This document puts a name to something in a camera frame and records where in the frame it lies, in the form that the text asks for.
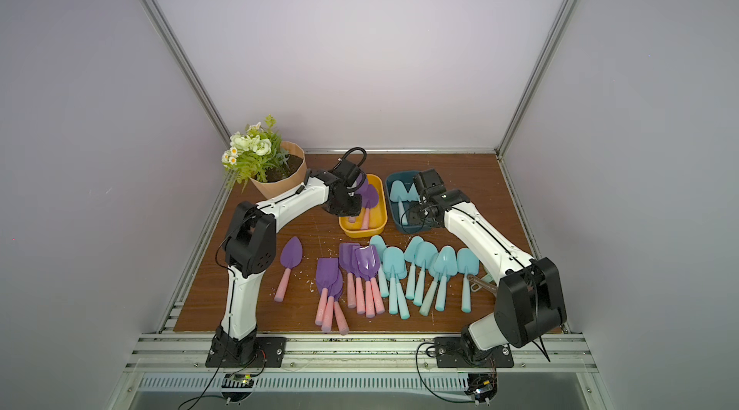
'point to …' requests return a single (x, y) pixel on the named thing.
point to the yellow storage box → (377, 217)
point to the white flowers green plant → (256, 152)
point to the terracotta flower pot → (293, 175)
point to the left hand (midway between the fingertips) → (363, 211)
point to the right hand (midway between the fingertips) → (421, 204)
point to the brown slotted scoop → (477, 284)
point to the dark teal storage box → (418, 220)
